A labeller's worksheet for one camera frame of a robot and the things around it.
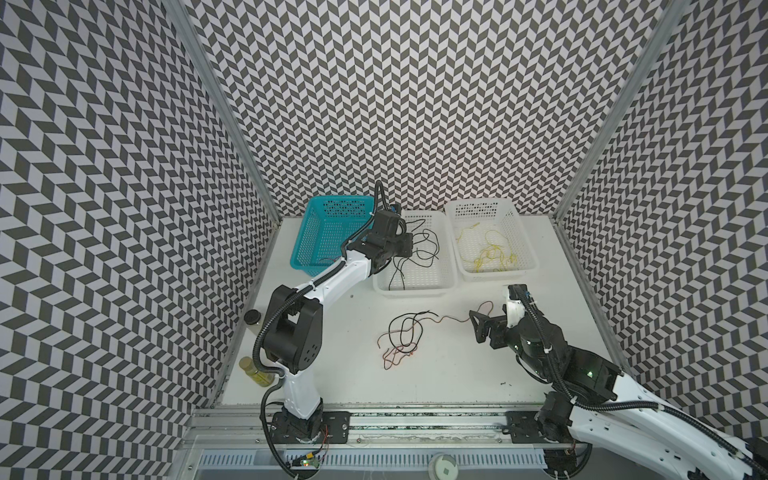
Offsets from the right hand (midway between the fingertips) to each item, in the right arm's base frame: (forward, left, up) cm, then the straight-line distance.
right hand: (488, 310), depth 72 cm
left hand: (+26, +18, -1) cm, 31 cm away
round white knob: (-30, +14, -8) cm, 34 cm away
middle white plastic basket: (+25, +11, -19) cm, 33 cm away
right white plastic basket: (+46, -17, -14) cm, 51 cm away
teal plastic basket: (+50, +50, -19) cm, 74 cm away
